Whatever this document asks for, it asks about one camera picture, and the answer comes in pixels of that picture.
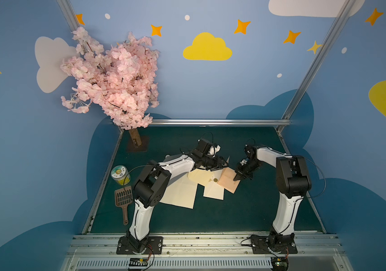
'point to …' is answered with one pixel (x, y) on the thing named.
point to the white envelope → (214, 189)
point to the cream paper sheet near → (181, 192)
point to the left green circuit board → (139, 262)
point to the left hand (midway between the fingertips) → (228, 164)
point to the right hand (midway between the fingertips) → (235, 177)
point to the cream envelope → (200, 176)
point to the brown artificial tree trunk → (135, 137)
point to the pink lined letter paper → (226, 180)
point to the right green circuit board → (280, 263)
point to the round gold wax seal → (215, 180)
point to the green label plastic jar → (121, 174)
